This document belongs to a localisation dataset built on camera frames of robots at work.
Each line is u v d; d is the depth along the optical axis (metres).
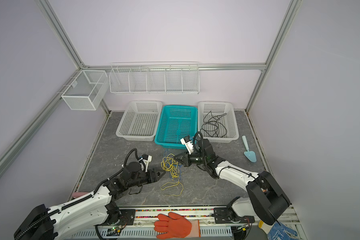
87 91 0.98
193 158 0.72
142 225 0.72
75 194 0.85
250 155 0.96
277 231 0.69
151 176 0.69
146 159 0.75
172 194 0.81
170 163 0.83
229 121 1.11
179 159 0.77
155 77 1.04
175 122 1.13
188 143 0.74
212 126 1.09
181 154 0.76
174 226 0.71
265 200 0.42
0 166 0.51
